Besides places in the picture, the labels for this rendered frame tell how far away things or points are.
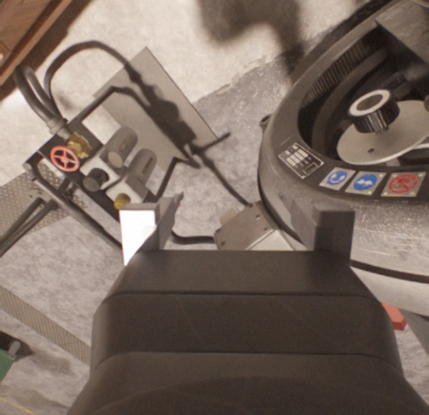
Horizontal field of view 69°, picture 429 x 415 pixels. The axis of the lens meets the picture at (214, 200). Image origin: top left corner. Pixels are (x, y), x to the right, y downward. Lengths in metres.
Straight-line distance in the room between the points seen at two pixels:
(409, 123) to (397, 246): 0.16
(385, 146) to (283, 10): 0.79
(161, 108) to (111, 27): 0.31
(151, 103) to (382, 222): 1.05
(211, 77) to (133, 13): 0.32
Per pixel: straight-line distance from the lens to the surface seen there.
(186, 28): 1.16
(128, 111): 1.31
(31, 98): 0.92
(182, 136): 1.29
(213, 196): 1.44
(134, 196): 0.92
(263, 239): 0.46
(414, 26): 0.65
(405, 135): 0.42
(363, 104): 0.42
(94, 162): 0.89
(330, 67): 0.76
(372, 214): 0.35
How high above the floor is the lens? 1.12
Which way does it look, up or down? 50 degrees down
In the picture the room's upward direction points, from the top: 168 degrees counter-clockwise
